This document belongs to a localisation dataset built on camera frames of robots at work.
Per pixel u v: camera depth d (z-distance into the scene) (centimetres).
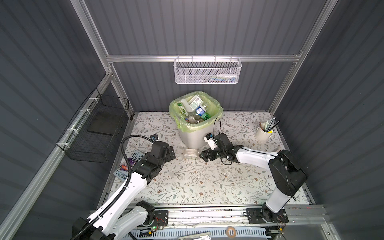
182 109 85
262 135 97
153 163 57
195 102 90
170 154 72
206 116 93
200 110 89
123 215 46
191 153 99
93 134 73
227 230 71
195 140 88
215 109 87
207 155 81
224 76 91
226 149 71
